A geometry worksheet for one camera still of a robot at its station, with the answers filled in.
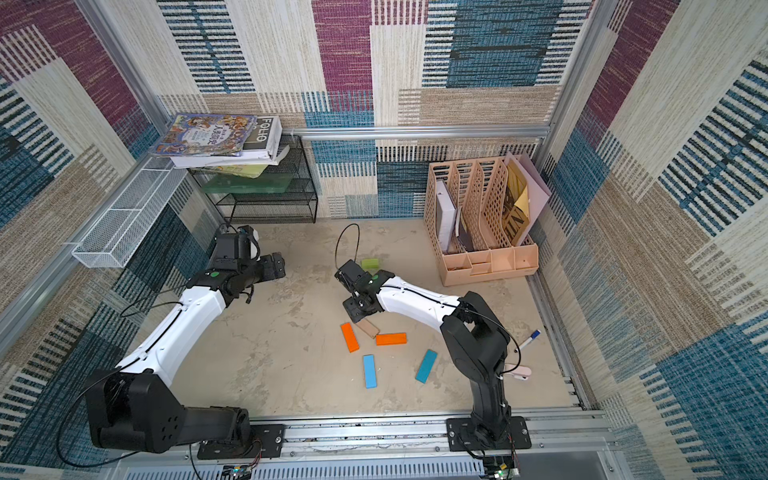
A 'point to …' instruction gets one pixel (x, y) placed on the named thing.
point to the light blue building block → (370, 372)
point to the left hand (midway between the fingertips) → (268, 262)
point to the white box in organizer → (445, 214)
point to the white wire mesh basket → (116, 234)
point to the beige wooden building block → (365, 325)
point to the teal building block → (425, 368)
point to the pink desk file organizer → (467, 205)
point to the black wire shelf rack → (298, 205)
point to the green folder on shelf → (265, 184)
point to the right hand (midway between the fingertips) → (359, 306)
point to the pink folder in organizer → (538, 191)
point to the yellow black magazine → (517, 201)
